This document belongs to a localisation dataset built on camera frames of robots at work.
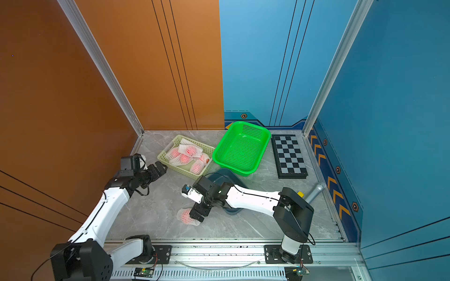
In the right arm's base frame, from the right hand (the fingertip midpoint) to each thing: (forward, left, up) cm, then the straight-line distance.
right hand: (197, 206), depth 79 cm
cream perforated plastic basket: (+29, +10, -1) cm, 31 cm away
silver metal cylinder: (+12, -60, -5) cm, 62 cm away
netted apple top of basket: (+31, +8, +4) cm, 32 cm away
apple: (-4, +6, -2) cm, 7 cm away
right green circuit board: (-24, -41, -10) cm, 48 cm away
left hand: (+16, +18, +7) cm, 25 cm away
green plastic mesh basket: (+42, -22, -8) cm, 48 cm away
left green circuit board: (-24, +21, -11) cm, 34 cm away
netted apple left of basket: (+33, +20, -2) cm, 38 cm away
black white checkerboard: (+30, -50, -6) cm, 58 cm away
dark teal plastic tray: (+19, -14, -6) cm, 25 cm away
